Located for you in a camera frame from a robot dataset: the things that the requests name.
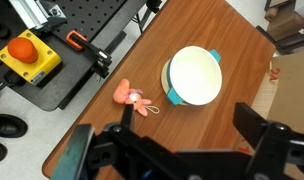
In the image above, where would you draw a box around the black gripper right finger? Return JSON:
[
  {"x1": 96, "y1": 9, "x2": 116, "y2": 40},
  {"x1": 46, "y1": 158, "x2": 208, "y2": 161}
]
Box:
[{"x1": 233, "y1": 102, "x2": 304, "y2": 180}]

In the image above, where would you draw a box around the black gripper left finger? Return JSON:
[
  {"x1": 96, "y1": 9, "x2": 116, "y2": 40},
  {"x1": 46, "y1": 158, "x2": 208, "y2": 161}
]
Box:
[{"x1": 51, "y1": 103, "x2": 193, "y2": 180}]

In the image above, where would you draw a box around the cream bowl teal rim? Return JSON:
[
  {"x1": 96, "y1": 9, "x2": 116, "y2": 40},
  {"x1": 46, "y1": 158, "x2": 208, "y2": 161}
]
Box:
[{"x1": 160, "y1": 45, "x2": 224, "y2": 107}]

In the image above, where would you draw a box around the pink plush toy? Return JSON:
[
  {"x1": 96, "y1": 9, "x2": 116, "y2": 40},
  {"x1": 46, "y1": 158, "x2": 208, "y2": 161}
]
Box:
[{"x1": 112, "y1": 78, "x2": 161, "y2": 118}]

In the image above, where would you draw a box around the orange black bar clamp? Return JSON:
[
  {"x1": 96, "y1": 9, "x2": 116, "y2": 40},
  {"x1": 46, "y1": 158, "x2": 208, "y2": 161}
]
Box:
[
  {"x1": 65, "y1": 29, "x2": 113, "y2": 80},
  {"x1": 135, "y1": 0, "x2": 163, "y2": 34}
]

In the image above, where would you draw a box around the brown cardboard box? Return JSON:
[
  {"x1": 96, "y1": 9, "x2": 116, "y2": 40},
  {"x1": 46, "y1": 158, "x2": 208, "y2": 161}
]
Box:
[{"x1": 265, "y1": 5, "x2": 304, "y2": 42}]

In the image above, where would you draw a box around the yellow emergency stop box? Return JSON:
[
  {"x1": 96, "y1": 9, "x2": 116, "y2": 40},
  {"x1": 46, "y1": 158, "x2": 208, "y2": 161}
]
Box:
[{"x1": 0, "y1": 28, "x2": 63, "y2": 87}]

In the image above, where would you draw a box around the cardboard tube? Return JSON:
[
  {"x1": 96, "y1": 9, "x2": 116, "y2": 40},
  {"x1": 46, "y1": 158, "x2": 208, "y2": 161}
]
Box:
[{"x1": 264, "y1": 6, "x2": 280, "y2": 22}]

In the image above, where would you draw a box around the black perforated breadboard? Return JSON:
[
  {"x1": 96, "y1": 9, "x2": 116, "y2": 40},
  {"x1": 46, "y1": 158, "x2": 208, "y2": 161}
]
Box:
[{"x1": 0, "y1": 0, "x2": 150, "y2": 112}]

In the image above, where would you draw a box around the black metal cart frame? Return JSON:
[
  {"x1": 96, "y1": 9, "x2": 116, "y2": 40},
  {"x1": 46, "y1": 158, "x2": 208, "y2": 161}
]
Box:
[{"x1": 256, "y1": 25, "x2": 304, "y2": 56}]

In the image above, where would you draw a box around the aluminium extrusion rail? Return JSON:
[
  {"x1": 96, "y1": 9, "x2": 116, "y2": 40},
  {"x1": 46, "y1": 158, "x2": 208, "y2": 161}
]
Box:
[{"x1": 7, "y1": 0, "x2": 68, "y2": 32}]

